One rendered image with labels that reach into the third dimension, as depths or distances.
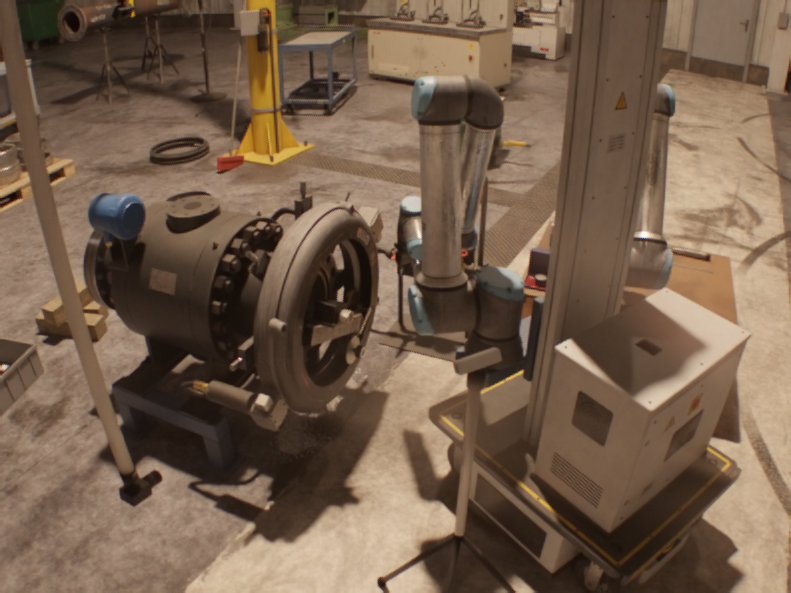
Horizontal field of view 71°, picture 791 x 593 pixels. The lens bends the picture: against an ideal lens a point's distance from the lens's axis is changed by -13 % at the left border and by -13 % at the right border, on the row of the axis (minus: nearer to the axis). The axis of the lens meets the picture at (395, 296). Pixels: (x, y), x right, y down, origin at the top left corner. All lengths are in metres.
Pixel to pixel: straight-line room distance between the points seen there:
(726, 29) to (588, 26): 10.66
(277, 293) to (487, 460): 0.86
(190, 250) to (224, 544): 1.06
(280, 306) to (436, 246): 0.53
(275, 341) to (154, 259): 0.64
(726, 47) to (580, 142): 10.66
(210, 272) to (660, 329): 1.47
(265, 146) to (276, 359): 4.00
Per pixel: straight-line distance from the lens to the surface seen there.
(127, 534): 2.47
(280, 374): 2.06
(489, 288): 1.83
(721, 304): 2.95
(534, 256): 2.84
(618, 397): 1.66
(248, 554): 2.30
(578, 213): 1.74
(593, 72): 1.63
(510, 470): 2.10
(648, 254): 2.20
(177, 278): 2.32
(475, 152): 1.84
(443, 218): 1.74
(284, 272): 1.98
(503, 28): 8.32
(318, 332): 2.12
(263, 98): 5.74
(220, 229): 2.33
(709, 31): 12.23
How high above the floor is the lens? 1.83
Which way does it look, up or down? 31 degrees down
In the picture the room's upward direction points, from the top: straight up
